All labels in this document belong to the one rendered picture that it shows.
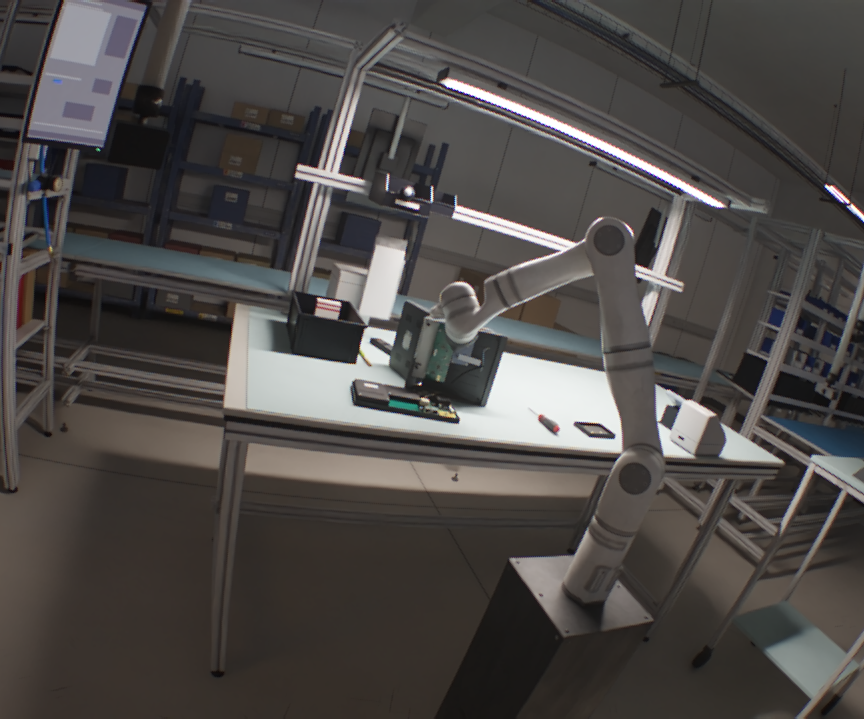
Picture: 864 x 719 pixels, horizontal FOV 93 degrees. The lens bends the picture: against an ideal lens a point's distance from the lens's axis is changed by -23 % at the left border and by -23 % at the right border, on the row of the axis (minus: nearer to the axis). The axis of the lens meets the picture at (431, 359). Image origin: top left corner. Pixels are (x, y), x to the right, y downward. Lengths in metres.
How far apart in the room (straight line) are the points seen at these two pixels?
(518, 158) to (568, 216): 0.93
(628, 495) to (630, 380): 0.21
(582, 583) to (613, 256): 0.62
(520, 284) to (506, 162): 4.94
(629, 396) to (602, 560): 0.31
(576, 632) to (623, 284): 0.63
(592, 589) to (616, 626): 0.09
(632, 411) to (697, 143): 6.78
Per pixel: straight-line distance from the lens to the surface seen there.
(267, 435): 1.16
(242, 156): 4.85
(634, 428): 1.02
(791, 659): 2.48
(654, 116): 7.11
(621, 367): 0.95
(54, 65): 1.82
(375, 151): 3.10
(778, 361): 3.69
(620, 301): 0.95
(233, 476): 1.32
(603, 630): 1.06
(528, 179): 6.03
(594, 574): 1.06
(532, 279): 1.00
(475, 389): 1.48
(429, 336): 1.40
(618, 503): 0.99
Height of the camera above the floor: 1.46
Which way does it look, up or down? 15 degrees down
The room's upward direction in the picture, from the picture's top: 16 degrees clockwise
